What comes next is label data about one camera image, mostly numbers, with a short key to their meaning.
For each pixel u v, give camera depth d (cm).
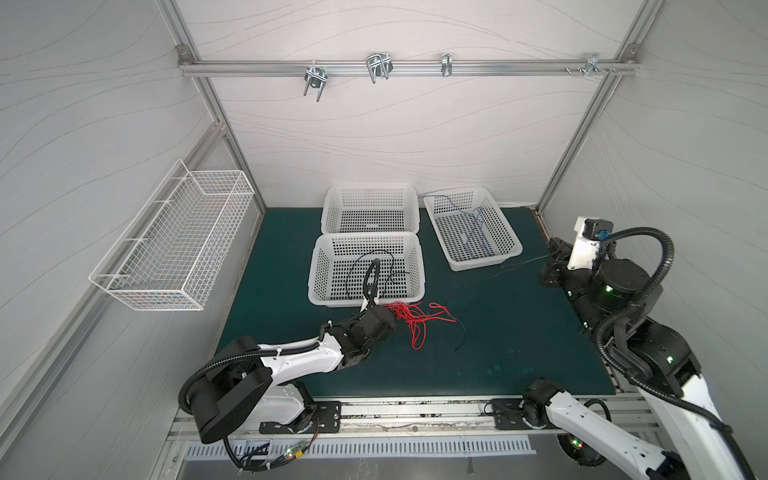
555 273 51
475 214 117
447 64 78
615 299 39
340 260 104
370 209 118
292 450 68
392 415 75
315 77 79
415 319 82
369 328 66
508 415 74
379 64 76
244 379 42
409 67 77
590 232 45
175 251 69
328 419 73
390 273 101
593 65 76
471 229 115
